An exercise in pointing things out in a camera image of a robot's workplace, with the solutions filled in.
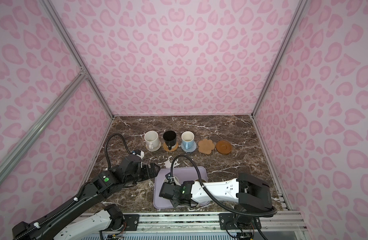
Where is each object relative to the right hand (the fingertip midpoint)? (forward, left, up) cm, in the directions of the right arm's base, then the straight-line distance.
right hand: (176, 196), depth 77 cm
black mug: (+34, +6, +5) cm, 35 cm away
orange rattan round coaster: (+30, +5, -2) cm, 30 cm away
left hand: (+10, +10, +12) cm, 18 cm away
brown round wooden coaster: (+33, -29, -5) cm, 44 cm away
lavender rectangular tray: (+15, -3, -6) cm, 16 cm away
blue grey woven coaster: (+29, -5, -3) cm, 30 cm away
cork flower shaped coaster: (+33, -17, -4) cm, 37 cm away
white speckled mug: (+35, +19, 0) cm, 40 cm away
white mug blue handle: (+32, -5, +5) cm, 33 cm away
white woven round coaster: (+29, +18, -3) cm, 34 cm away
